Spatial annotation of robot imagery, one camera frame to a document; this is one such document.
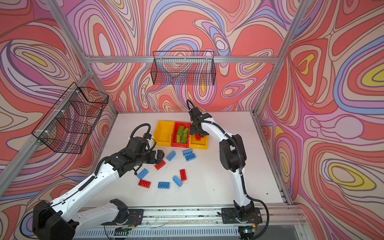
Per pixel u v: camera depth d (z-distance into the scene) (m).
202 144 0.99
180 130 1.04
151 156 0.70
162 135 1.05
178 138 1.01
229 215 0.73
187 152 0.96
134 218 0.72
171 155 0.93
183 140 1.00
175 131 1.04
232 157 0.56
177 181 0.84
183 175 0.86
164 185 0.82
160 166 0.91
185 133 1.02
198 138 1.01
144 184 0.84
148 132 0.67
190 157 0.93
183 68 0.97
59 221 0.37
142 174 0.86
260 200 0.68
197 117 0.73
